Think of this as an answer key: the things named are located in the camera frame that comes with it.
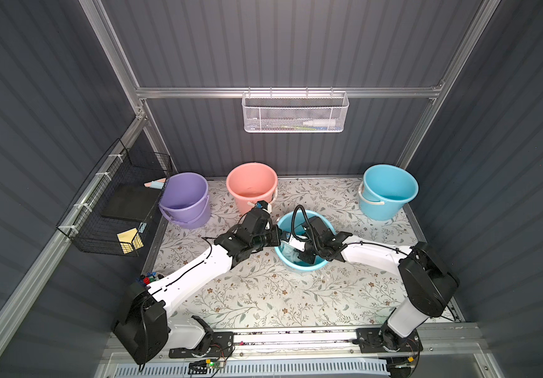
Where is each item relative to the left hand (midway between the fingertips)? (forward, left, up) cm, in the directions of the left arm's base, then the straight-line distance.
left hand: (285, 235), depth 78 cm
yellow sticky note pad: (-11, +41, +15) cm, 45 cm away
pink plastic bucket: (+29, +13, -4) cm, 32 cm away
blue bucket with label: (+1, -2, +5) cm, 5 cm away
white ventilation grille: (-36, -23, -19) cm, 47 cm away
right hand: (+2, -5, -12) cm, 13 cm away
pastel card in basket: (+16, +45, +8) cm, 49 cm away
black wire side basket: (-5, +55, +17) cm, 58 cm away
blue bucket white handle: (+32, -48, -13) cm, 59 cm away
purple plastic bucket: (+28, +45, -15) cm, 55 cm away
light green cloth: (-1, -2, -11) cm, 11 cm away
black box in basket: (+7, +51, +10) cm, 52 cm away
